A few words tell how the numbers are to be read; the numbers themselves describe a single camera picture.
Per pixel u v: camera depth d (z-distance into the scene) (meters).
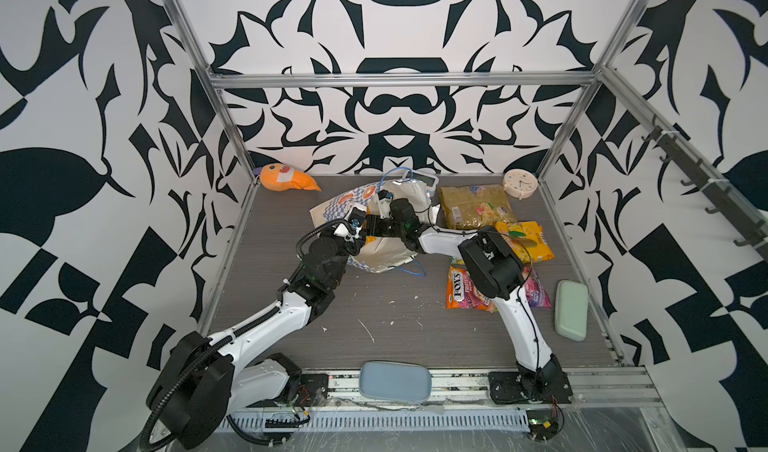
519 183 1.15
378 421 0.65
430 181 1.14
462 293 0.87
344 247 0.66
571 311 0.85
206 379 0.40
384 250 0.98
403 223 0.83
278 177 1.09
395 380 0.74
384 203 0.93
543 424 0.71
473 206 1.05
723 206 0.56
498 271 0.60
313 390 0.74
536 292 0.88
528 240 0.96
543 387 0.64
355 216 0.63
